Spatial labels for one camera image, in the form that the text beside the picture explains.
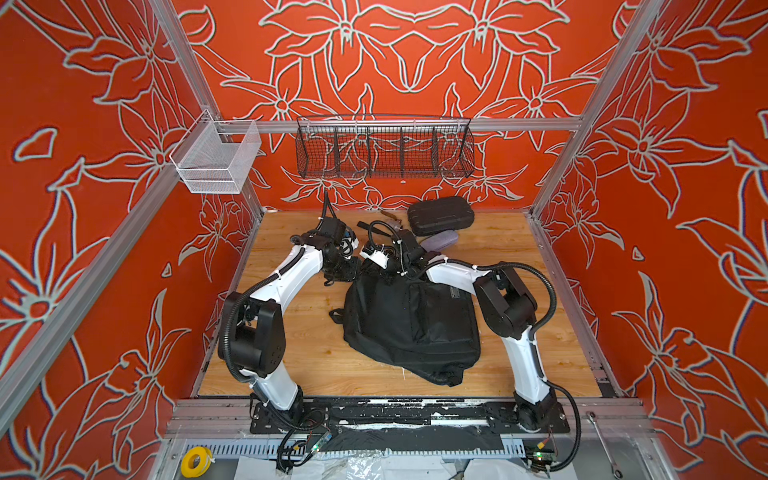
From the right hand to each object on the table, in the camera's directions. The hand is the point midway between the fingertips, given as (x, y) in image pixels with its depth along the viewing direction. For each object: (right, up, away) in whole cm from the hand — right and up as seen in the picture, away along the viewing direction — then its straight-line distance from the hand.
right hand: (365, 266), depth 94 cm
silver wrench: (+59, -44, -29) cm, 79 cm away
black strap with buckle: (+3, +13, +15) cm, 20 cm away
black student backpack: (+16, -17, -8) cm, 25 cm away
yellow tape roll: (-35, -41, -27) cm, 61 cm away
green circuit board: (+43, -43, -26) cm, 66 cm away
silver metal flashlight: (+10, +18, +24) cm, 32 cm away
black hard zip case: (+27, +18, +16) cm, 37 cm away
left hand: (-2, -1, -7) cm, 7 cm away
